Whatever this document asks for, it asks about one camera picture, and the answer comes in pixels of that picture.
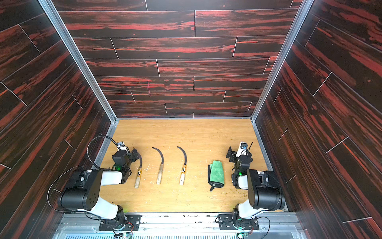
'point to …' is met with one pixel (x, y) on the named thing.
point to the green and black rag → (216, 176)
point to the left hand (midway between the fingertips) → (128, 150)
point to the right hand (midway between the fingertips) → (242, 148)
